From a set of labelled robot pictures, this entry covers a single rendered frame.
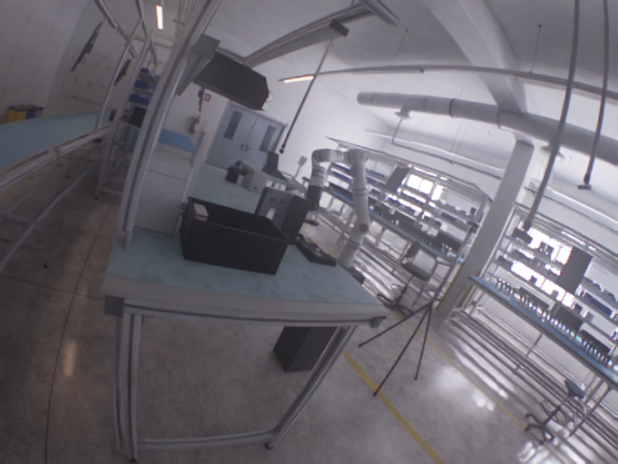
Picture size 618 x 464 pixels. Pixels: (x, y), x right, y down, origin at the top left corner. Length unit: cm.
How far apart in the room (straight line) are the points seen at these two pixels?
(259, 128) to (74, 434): 774
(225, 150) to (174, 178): 709
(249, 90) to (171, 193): 38
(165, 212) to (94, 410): 110
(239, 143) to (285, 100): 181
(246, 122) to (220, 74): 710
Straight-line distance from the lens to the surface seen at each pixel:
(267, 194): 105
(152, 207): 85
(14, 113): 639
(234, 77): 87
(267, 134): 816
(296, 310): 74
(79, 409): 158
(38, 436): 154
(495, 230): 493
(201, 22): 72
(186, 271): 72
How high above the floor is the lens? 136
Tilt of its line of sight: 13 degrees down
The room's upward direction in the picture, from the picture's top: 24 degrees clockwise
